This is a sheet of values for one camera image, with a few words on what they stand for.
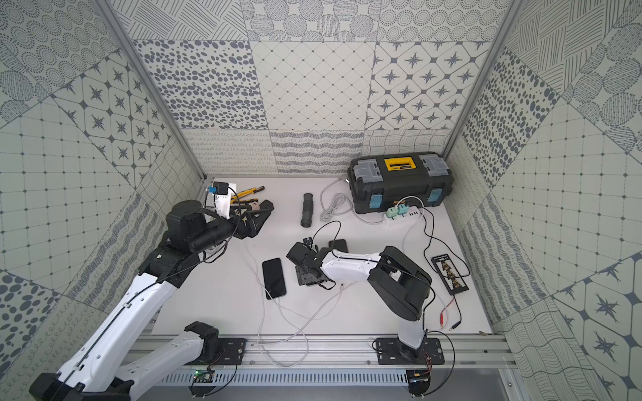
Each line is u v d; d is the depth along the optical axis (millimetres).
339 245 990
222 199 595
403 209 1007
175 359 554
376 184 956
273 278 884
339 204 1106
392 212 1001
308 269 641
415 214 1041
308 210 1072
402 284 475
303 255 701
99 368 379
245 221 602
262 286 866
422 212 1011
